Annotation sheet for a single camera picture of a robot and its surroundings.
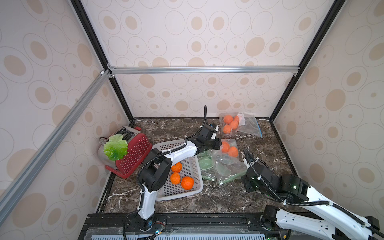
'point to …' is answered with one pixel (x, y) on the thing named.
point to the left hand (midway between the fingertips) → (227, 143)
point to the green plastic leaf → (116, 148)
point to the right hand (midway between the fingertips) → (246, 177)
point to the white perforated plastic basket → (190, 167)
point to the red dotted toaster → (139, 146)
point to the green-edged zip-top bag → (227, 164)
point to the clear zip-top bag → (230, 123)
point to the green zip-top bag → (206, 161)
